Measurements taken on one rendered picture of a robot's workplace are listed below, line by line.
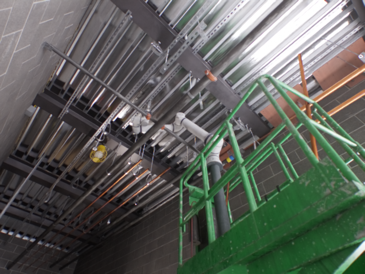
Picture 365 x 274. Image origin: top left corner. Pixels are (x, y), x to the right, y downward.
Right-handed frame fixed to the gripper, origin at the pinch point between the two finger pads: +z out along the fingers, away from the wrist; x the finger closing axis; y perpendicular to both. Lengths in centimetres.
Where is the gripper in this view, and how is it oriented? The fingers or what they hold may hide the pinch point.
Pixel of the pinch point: (148, 109)
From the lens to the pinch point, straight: 284.0
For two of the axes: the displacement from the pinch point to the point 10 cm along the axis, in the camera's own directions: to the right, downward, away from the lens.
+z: 0.0, -6.3, 7.8
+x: -9.9, -1.2, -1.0
